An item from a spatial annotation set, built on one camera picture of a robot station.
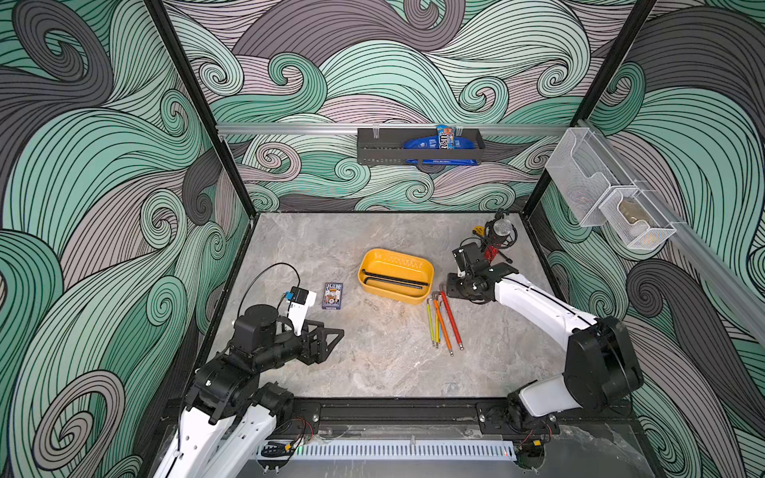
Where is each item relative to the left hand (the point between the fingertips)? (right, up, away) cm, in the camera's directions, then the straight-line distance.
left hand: (333, 327), depth 65 cm
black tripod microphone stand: (+45, +21, +19) cm, 54 cm away
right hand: (+34, +5, +23) cm, 42 cm away
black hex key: (+12, +6, +36) cm, 38 cm away
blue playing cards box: (-5, +1, +30) cm, 30 cm away
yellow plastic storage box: (+17, +10, +39) cm, 43 cm away
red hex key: (+32, +1, +29) cm, 43 cm away
